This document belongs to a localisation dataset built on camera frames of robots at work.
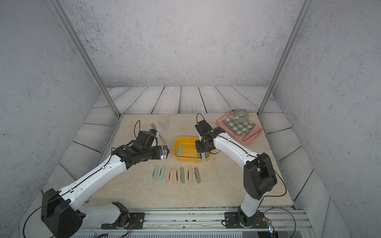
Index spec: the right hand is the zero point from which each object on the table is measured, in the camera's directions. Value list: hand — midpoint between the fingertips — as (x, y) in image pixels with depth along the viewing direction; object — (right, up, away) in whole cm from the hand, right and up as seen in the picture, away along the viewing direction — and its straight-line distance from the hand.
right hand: (201, 148), depth 86 cm
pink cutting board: (+32, +4, +19) cm, 38 cm away
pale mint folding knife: (-14, -3, +14) cm, 20 cm away
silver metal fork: (-35, +13, +28) cm, 47 cm away
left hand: (-20, -1, -6) cm, 21 cm away
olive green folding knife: (-11, -16, +2) cm, 20 cm away
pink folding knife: (-20, -16, +3) cm, 26 cm away
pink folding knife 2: (-15, -17, +1) cm, 22 cm away
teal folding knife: (+1, -5, -2) cm, 5 cm away
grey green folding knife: (-2, -16, +2) cm, 16 cm away
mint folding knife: (-27, -15, +3) cm, 31 cm away
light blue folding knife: (-23, -15, +3) cm, 28 cm away
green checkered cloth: (+29, +11, +24) cm, 39 cm away
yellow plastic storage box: (-10, -3, +13) cm, 17 cm away
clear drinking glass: (-25, +15, +23) cm, 37 cm away
